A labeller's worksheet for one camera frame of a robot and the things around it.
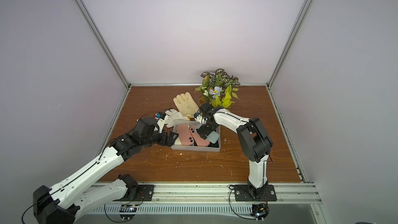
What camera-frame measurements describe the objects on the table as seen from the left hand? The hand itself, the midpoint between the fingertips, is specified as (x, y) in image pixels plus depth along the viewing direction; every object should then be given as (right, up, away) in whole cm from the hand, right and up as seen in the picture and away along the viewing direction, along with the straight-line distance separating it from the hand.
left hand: (173, 132), depth 76 cm
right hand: (+18, -1, +17) cm, 25 cm away
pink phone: (+5, -6, +14) cm, 16 cm away
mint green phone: (+21, -6, +13) cm, 25 cm away
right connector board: (+41, -35, -6) cm, 55 cm away
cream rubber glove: (+3, +13, +33) cm, 35 cm away
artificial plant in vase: (+24, +23, +5) cm, 33 cm away
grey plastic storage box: (+15, -11, +9) cm, 21 cm away
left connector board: (-21, -37, -4) cm, 43 cm away
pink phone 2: (+13, -7, +11) cm, 19 cm away
